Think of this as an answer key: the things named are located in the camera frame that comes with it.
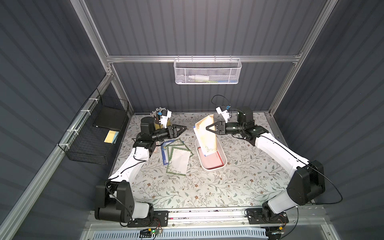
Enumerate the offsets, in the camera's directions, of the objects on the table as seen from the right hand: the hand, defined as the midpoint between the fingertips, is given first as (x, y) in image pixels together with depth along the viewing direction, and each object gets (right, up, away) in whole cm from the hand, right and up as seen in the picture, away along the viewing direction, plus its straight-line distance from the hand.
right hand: (207, 130), depth 73 cm
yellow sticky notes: (-49, -3, +2) cm, 49 cm away
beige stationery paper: (0, -4, 0) cm, 4 cm away
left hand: (-11, 0, +2) cm, 11 cm away
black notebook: (-53, +7, +10) cm, 54 cm away
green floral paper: (-17, -20, +21) cm, 33 cm away
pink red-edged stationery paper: (+4, -20, +21) cm, 29 cm away
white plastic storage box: (+10, -14, +21) cm, 27 cm away
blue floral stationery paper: (-26, -15, +26) cm, 40 cm away
